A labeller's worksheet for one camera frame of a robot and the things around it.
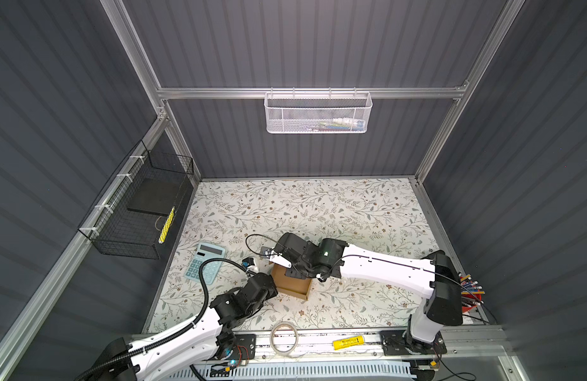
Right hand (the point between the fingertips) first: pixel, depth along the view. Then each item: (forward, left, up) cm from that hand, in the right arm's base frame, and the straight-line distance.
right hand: (290, 254), depth 75 cm
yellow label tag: (-22, -19, -16) cm, 33 cm away
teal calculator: (+8, +36, -15) cm, 40 cm away
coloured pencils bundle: (-10, -55, -5) cm, 57 cm away
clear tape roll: (-23, +5, -18) cm, 30 cm away
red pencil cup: (-15, -52, -4) cm, 54 cm away
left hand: (-5, +5, -12) cm, 14 cm away
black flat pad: (+16, +45, +10) cm, 49 cm away
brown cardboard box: (-4, -1, -16) cm, 17 cm away
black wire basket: (+6, +48, +12) cm, 50 cm away
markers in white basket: (+47, -19, +17) cm, 54 cm away
